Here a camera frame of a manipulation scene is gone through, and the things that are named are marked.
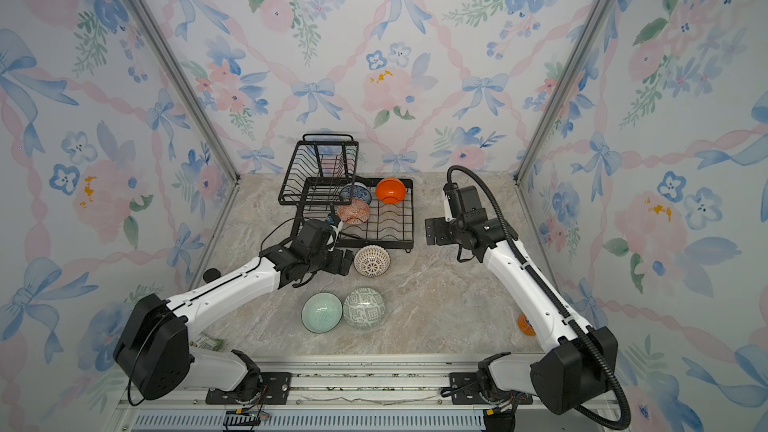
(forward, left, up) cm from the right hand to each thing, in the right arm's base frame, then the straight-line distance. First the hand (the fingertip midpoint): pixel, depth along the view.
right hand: (445, 224), depth 81 cm
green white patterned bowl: (-16, +22, -20) cm, 34 cm away
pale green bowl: (-18, +34, -19) cm, 43 cm away
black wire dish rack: (+30, +42, -15) cm, 53 cm away
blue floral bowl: (+25, +26, -14) cm, 39 cm away
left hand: (-4, +29, -8) cm, 30 cm away
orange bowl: (+26, +15, -16) cm, 34 cm away
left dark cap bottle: (-11, +65, -10) cm, 66 cm away
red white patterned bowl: (+17, +27, -17) cm, 36 cm away
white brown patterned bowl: (-1, +21, -19) cm, 28 cm away
